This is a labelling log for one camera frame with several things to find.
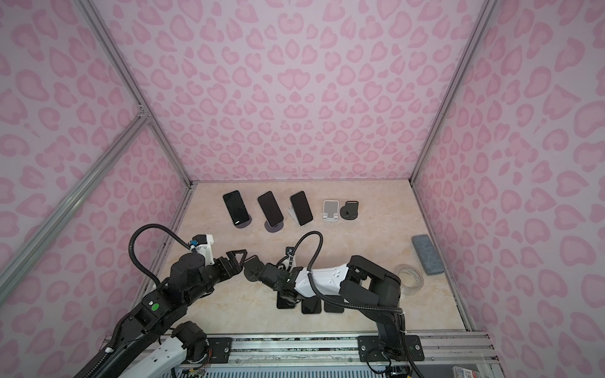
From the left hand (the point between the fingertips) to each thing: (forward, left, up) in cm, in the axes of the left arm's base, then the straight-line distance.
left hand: (240, 254), depth 73 cm
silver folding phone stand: (+29, -31, -16) cm, 45 cm away
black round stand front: (+2, -1, -15) cm, 15 cm away
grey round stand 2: (+22, -7, -20) cm, 31 cm away
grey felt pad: (+7, -67, -16) cm, 69 cm away
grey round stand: (+23, +7, -18) cm, 30 cm away
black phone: (+25, -6, -8) cm, 26 cm away
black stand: (+29, -39, -16) cm, 51 cm away
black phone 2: (+26, -18, -11) cm, 34 cm away
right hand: (0, -12, -21) cm, 24 cm away
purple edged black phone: (-11, -29, -18) cm, 36 cm away
